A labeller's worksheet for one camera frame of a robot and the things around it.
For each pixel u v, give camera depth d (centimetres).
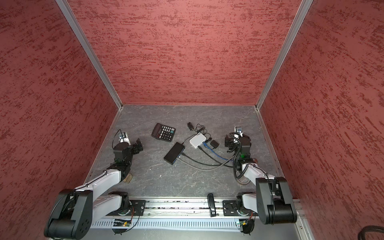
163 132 102
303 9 72
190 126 106
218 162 91
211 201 73
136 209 70
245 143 68
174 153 93
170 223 71
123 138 74
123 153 66
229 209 74
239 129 77
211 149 96
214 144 97
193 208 76
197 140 99
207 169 88
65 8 71
